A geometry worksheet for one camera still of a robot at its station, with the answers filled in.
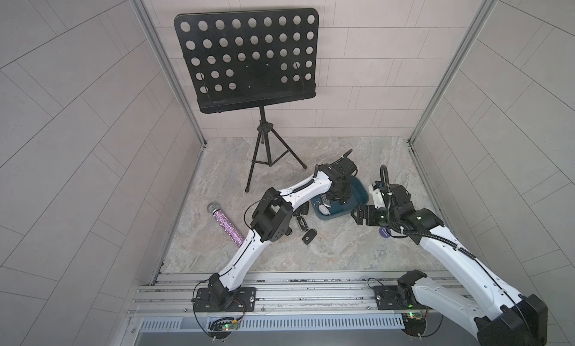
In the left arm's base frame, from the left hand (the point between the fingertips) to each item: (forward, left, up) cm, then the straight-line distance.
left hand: (349, 195), depth 93 cm
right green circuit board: (-43, -14, -4) cm, 45 cm away
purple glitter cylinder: (-7, +55, 0) cm, 55 cm away
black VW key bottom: (-16, +17, -3) cm, 24 cm away
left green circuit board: (-44, +43, -2) cm, 62 cm away
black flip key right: (-5, +20, -2) cm, 20 cm away
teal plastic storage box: (+1, -4, -1) cm, 4 cm away
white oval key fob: (-6, +11, -2) cm, 13 cm away
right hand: (-12, 0, +8) cm, 15 cm away
